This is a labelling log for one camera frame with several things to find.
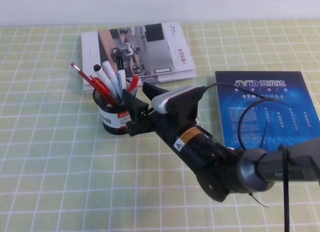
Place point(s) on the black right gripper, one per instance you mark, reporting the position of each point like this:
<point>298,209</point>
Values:
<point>213,164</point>

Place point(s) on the white marker black tip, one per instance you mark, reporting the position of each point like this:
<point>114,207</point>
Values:
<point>121,73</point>

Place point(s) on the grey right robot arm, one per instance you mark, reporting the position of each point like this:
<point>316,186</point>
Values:
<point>258,170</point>

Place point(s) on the black mesh pen holder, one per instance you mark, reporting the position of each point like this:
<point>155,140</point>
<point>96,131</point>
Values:
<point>114,118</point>

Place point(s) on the red pen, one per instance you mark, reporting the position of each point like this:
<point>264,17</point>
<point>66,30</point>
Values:
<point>103,90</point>

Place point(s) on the red capped marker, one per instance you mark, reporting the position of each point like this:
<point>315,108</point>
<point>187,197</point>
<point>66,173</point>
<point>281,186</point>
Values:
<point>133,83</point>

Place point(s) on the white photo brochure stack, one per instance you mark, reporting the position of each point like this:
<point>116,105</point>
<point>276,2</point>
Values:
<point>155,53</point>

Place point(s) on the white marker black cap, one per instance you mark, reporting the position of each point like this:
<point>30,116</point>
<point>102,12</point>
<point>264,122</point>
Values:
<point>107,82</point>

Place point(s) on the red pencil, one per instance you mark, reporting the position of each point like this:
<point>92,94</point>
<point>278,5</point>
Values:
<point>88,79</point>

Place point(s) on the blue JYD booklet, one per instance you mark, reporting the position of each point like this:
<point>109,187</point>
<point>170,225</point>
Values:
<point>290,118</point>

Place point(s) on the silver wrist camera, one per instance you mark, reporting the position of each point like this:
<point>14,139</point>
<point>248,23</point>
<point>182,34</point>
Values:
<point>181,102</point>

